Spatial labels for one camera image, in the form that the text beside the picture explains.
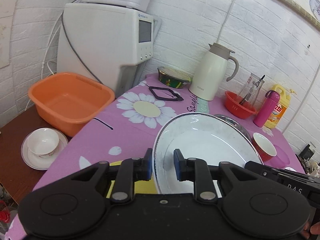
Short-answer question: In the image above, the white plate with dark rim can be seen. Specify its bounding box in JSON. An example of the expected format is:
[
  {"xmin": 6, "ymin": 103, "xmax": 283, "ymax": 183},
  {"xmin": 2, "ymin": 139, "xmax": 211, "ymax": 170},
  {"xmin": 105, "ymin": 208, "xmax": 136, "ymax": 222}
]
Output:
[{"xmin": 152, "ymin": 113, "xmax": 263, "ymax": 194}]

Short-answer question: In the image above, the stainless steel bowl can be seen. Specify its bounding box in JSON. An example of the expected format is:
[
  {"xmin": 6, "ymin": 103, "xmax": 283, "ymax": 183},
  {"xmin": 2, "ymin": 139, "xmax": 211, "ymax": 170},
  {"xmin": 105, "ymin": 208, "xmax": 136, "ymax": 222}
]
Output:
[{"xmin": 214, "ymin": 114, "xmax": 252, "ymax": 141}]

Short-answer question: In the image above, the red bowl white inside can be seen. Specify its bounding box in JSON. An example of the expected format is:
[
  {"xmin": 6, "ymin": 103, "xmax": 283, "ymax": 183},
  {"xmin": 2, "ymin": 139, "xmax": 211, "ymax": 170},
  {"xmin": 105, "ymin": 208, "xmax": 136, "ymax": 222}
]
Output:
[{"xmin": 252, "ymin": 132, "xmax": 277, "ymax": 162}]

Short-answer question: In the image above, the person's hand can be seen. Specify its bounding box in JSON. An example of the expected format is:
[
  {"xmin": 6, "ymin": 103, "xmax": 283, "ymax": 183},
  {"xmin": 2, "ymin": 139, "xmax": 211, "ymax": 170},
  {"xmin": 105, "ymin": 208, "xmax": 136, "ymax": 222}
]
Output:
[{"xmin": 301, "ymin": 222, "xmax": 320, "ymax": 239}]

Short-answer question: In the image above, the yellow plate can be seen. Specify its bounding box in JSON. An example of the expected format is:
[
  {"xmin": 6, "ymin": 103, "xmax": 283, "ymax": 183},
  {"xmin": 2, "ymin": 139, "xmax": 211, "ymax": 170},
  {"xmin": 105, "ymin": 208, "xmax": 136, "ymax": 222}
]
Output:
[{"xmin": 106, "ymin": 160, "xmax": 158, "ymax": 198}]

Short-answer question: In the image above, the purple flowered tablecloth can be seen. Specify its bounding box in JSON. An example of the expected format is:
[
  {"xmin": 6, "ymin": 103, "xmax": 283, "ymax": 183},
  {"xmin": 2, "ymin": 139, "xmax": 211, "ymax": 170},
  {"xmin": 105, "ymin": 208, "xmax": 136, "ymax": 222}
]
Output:
[{"xmin": 4, "ymin": 72, "xmax": 306, "ymax": 240}]

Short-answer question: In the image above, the red plastic colander basket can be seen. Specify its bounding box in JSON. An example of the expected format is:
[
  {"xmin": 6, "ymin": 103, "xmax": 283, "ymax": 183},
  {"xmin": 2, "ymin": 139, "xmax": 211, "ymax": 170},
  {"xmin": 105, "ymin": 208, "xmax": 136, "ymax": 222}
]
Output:
[{"xmin": 225, "ymin": 91, "xmax": 257, "ymax": 119}]

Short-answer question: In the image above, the white saucer with thin rim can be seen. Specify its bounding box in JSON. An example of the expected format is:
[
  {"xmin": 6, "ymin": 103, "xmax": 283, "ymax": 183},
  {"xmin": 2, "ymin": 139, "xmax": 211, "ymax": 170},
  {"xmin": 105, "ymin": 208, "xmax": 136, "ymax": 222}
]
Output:
[{"xmin": 21, "ymin": 129, "xmax": 68, "ymax": 171}]

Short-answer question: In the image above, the cream thermos jug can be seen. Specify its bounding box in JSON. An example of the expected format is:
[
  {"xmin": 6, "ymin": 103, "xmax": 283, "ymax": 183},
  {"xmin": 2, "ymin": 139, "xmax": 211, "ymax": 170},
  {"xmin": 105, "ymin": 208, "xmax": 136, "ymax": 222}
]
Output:
[{"xmin": 189, "ymin": 43, "xmax": 239, "ymax": 101}]

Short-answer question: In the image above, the clear glass carafe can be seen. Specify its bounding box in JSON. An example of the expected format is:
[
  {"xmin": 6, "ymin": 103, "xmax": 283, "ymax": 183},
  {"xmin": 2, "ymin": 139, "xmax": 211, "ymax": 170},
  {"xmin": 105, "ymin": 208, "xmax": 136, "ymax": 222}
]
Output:
[{"xmin": 237, "ymin": 73, "xmax": 264, "ymax": 107}]

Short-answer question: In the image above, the small white ceramic bowl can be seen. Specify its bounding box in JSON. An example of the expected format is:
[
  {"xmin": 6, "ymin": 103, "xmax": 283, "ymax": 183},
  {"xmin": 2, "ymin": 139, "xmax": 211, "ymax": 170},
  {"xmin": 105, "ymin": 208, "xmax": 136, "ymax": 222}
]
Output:
[{"xmin": 27, "ymin": 128, "xmax": 60, "ymax": 158}]

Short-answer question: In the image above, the green instant noodle bowl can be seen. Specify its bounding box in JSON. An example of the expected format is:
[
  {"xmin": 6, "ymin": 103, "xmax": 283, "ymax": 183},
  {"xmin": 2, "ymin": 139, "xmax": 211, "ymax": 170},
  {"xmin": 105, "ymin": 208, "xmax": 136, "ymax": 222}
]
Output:
[{"xmin": 157, "ymin": 66, "xmax": 191, "ymax": 89}]

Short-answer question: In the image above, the orange plastic basin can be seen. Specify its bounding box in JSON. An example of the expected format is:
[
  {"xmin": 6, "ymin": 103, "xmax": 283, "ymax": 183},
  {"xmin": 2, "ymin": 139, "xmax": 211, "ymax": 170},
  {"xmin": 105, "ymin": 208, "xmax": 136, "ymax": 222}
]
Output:
[{"xmin": 28, "ymin": 72, "xmax": 115, "ymax": 137}]

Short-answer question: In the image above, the pink thermos bottle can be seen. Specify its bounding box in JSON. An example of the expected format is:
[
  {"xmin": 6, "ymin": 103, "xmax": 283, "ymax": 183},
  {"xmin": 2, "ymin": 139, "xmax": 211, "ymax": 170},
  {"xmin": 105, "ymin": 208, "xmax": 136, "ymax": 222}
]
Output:
[{"xmin": 253, "ymin": 90, "xmax": 280, "ymax": 128}]

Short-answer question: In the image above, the yellow dish soap bottle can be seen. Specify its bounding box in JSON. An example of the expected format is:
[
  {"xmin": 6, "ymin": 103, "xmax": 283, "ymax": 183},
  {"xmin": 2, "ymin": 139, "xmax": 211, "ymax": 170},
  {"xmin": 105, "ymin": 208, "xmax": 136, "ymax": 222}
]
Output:
[{"xmin": 265, "ymin": 84, "xmax": 296, "ymax": 129}]

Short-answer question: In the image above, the white water dispenser with screen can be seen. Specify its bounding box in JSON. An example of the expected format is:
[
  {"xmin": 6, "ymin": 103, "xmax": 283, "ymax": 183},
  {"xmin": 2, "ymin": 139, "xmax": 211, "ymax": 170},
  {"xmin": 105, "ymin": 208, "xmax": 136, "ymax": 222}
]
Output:
[{"xmin": 57, "ymin": 3, "xmax": 160, "ymax": 96}]

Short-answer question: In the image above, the black square plastic frame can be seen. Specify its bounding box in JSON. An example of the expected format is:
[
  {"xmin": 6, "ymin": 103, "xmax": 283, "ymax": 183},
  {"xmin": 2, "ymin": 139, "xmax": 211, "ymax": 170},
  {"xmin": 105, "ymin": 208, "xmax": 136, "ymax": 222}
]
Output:
[{"xmin": 149, "ymin": 86, "xmax": 184, "ymax": 102}]

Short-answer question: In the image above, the white power cable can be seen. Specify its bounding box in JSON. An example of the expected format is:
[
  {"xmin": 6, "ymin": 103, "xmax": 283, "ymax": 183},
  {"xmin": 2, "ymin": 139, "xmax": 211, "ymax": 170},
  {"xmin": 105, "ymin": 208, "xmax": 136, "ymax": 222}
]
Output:
[{"xmin": 24, "ymin": 12, "xmax": 63, "ymax": 111}]

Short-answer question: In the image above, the grey power cable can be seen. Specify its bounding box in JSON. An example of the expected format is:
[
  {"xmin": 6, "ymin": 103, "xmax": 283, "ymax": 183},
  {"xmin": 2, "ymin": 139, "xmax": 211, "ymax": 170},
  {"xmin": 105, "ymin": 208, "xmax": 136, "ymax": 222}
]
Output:
[{"xmin": 61, "ymin": 12, "xmax": 104, "ymax": 85}]

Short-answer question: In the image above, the blue round wall decoration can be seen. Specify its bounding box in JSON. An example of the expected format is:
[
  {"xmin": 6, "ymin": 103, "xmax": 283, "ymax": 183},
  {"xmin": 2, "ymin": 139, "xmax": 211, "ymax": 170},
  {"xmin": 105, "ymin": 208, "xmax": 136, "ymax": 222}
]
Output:
[{"xmin": 309, "ymin": 0, "xmax": 320, "ymax": 21}]

